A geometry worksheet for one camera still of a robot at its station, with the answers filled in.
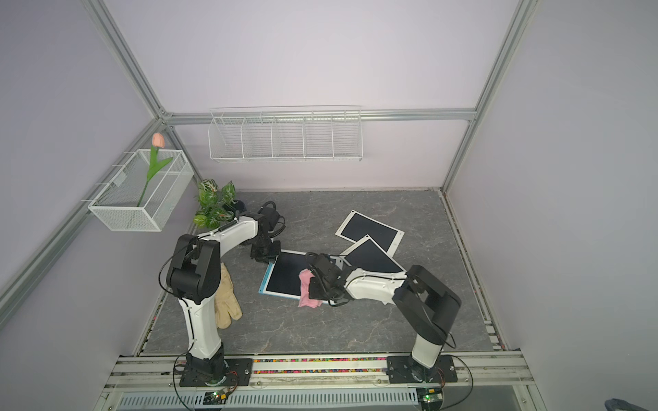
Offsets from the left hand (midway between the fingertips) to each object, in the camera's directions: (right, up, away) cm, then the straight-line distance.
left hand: (273, 261), depth 95 cm
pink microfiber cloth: (+13, -11, -10) cm, 20 cm away
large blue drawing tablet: (+4, -5, -1) cm, 6 cm away
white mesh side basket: (-35, +20, -27) cm, 49 cm away
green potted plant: (-17, +20, -10) cm, 29 cm away
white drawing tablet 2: (+33, +13, +14) cm, 38 cm away
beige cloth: (-13, -13, -10) cm, 21 cm away
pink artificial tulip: (-34, +33, -15) cm, 50 cm away
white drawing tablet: (+35, +2, +5) cm, 36 cm away
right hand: (+14, -9, -7) cm, 18 cm away
